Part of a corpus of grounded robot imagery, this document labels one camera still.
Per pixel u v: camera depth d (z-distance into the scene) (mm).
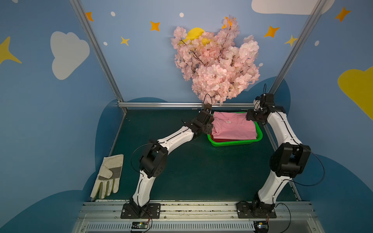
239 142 964
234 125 1044
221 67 583
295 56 871
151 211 749
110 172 861
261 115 687
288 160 493
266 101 703
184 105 1120
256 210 685
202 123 713
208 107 1046
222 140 964
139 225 718
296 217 721
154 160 521
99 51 847
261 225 729
